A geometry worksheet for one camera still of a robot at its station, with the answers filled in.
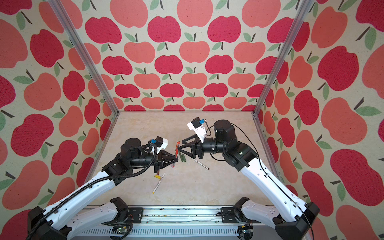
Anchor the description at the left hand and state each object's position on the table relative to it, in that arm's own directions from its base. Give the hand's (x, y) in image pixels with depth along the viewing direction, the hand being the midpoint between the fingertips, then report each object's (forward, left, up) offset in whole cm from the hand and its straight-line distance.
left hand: (178, 161), depth 64 cm
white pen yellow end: (-4, +15, -28) cm, 32 cm away
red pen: (-1, +2, -3) cm, 4 cm away
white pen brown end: (+9, -17, -27) cm, 33 cm away
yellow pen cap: (+4, +14, -27) cm, 31 cm away
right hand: (+4, -3, +8) cm, 9 cm away
